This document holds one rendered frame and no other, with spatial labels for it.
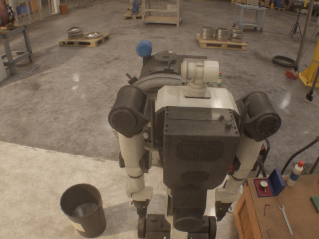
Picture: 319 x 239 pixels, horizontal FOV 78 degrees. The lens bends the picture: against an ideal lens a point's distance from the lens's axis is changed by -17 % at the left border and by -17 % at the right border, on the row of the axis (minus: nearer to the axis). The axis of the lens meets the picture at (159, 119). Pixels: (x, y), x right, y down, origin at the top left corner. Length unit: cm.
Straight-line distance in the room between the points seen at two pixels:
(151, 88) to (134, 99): 105
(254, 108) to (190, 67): 24
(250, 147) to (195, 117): 29
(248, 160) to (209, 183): 19
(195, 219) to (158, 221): 90
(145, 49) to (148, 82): 70
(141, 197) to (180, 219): 34
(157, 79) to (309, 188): 142
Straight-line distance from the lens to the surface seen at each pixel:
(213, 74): 70
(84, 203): 201
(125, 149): 83
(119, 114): 68
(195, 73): 70
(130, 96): 73
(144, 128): 192
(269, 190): 173
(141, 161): 88
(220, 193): 116
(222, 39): 600
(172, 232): 146
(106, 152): 257
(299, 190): 184
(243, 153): 87
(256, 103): 77
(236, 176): 99
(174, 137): 59
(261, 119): 72
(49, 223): 217
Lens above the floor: 173
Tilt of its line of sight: 36 degrees down
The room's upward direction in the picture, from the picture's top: straight up
